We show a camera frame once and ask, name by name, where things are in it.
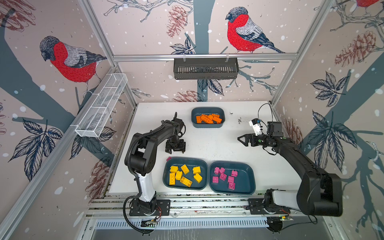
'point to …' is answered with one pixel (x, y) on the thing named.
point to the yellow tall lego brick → (178, 175)
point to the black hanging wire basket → (206, 69)
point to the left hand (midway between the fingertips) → (179, 152)
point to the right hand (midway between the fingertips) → (244, 138)
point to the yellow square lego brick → (196, 170)
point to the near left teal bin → (189, 163)
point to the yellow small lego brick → (198, 178)
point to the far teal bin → (198, 111)
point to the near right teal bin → (245, 182)
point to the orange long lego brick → (205, 118)
